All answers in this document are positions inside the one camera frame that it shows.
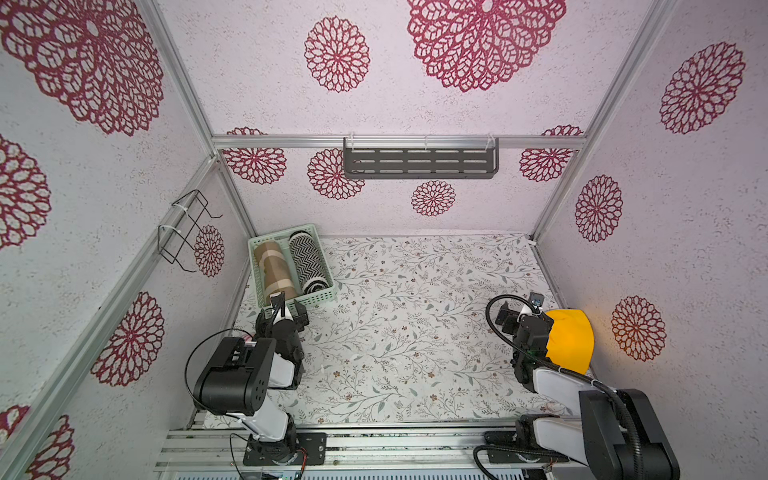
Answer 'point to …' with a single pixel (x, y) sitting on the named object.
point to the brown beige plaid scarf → (277, 274)
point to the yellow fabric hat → (570, 340)
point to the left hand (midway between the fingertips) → (281, 306)
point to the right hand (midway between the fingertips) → (524, 304)
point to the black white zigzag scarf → (311, 268)
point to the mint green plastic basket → (321, 294)
